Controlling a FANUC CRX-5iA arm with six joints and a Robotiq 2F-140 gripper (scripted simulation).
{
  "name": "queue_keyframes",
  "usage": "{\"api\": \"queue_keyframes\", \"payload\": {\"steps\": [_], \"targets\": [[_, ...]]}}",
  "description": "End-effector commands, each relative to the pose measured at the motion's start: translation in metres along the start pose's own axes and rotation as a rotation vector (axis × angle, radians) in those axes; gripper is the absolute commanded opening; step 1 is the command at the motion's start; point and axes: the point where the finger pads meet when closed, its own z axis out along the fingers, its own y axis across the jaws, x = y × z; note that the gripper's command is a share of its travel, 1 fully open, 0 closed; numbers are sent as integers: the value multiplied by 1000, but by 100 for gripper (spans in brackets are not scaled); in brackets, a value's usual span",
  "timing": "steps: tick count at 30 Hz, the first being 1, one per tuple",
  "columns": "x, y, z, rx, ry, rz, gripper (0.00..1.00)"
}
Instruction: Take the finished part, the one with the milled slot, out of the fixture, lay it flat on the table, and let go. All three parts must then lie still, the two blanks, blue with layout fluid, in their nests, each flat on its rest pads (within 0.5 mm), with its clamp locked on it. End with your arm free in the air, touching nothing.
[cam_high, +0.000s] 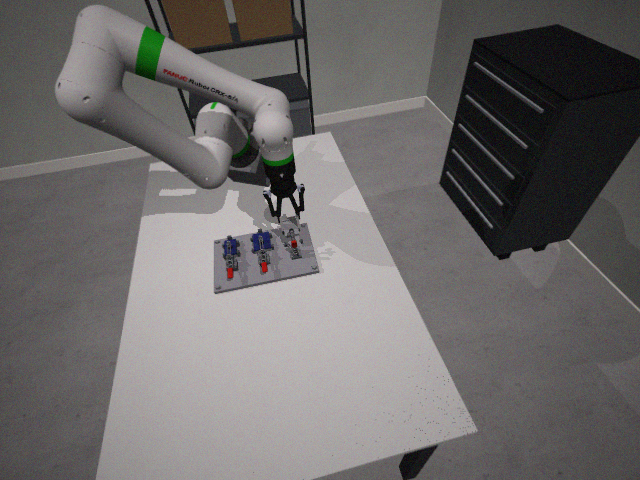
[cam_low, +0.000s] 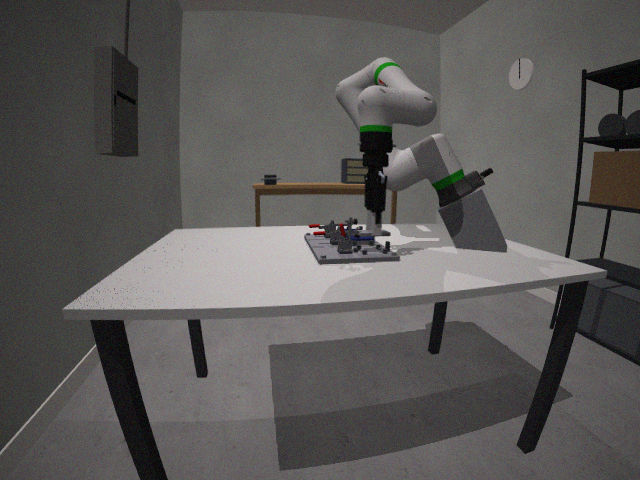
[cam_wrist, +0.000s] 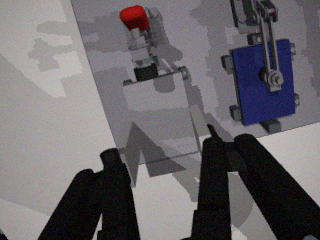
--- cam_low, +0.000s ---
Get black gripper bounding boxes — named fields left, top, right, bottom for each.
left=363, top=153, right=389, bottom=236

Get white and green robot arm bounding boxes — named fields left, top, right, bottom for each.
left=335, top=57, right=493, bottom=207

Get red-handled toggle clamp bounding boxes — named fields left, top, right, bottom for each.
left=313, top=227, right=360, bottom=245

